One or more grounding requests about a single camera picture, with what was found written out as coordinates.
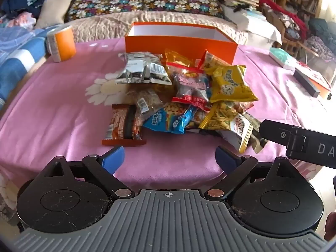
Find clear grain snack packet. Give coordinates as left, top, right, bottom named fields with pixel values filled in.
left=126, top=88, right=164, bottom=122

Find silver black snack packet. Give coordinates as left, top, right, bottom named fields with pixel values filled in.
left=143, top=54, right=173, bottom=86
left=115, top=52, right=151, bottom=84

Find yellow stick snack packet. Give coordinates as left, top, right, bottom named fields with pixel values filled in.
left=198, top=101, right=254, bottom=132

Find pink daisy tablecloth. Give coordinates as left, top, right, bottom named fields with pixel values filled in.
left=0, top=37, right=336, bottom=216

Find long black box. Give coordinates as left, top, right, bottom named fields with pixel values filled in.
left=293, top=68, right=321, bottom=97

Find yellow green-print snack packet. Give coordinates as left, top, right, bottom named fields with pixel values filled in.
left=210, top=65, right=259, bottom=103

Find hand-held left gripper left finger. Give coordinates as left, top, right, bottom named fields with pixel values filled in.
left=42, top=146, right=134, bottom=199

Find blue snack packet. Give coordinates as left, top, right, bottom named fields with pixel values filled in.
left=143, top=102, right=198, bottom=134

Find pile of clothes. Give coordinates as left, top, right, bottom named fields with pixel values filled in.
left=260, top=0, right=310, bottom=40

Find orange yellow snack packet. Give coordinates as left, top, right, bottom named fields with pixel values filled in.
left=202, top=50, right=231, bottom=71

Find orange white canister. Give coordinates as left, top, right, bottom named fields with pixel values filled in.
left=46, top=25, right=77, bottom=63

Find orange cardboard box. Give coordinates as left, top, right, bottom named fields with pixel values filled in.
left=124, top=22, right=239, bottom=65

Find beige quilted sofa cover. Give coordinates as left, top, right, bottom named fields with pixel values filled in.
left=63, top=12, right=248, bottom=45

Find pink floral clothing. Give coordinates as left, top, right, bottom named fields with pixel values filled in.
left=0, top=12, right=36, bottom=28

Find white orange-striped snack packet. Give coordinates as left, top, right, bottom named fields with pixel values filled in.
left=218, top=113, right=254, bottom=154

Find teal tissue pack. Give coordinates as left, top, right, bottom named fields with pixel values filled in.
left=269, top=48, right=297, bottom=70

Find gold translucent snack packet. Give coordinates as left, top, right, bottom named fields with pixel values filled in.
left=165, top=49, right=204, bottom=70

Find brown orange snack packet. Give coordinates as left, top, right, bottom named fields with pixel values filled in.
left=102, top=104, right=147, bottom=147

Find floral cushion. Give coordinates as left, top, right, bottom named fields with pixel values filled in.
left=66, top=0, right=144, bottom=23
left=143, top=0, right=223, bottom=19

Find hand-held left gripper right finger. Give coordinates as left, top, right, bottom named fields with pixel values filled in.
left=206, top=146, right=298, bottom=200

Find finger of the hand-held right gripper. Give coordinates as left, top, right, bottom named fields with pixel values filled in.
left=259, top=119, right=292, bottom=146

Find grey beige snack packet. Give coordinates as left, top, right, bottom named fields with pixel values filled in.
left=247, top=112, right=269, bottom=154

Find beige cushion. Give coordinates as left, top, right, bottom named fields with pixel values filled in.
left=34, top=0, right=75, bottom=29

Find white box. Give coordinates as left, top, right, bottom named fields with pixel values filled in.
left=228, top=8, right=282, bottom=45

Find clear pink-label snack packet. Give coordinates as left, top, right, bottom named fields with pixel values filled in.
left=172, top=70, right=212, bottom=108

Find wicker chair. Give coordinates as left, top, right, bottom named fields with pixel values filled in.
left=273, top=13, right=315, bottom=55

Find blue white blanket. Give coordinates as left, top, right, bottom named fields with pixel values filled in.
left=0, top=28, right=49, bottom=108

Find dark blue clothing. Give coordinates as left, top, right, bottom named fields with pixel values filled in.
left=0, top=0, right=44, bottom=19

